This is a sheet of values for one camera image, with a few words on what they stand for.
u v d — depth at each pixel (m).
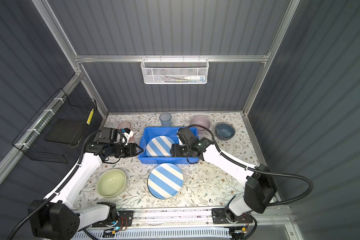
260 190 0.42
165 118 1.05
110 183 0.83
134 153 0.70
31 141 0.61
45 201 0.39
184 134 0.60
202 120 1.09
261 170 0.44
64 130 0.75
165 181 0.83
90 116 0.83
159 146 1.00
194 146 0.58
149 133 1.03
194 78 0.89
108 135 0.62
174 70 1.24
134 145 0.72
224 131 1.05
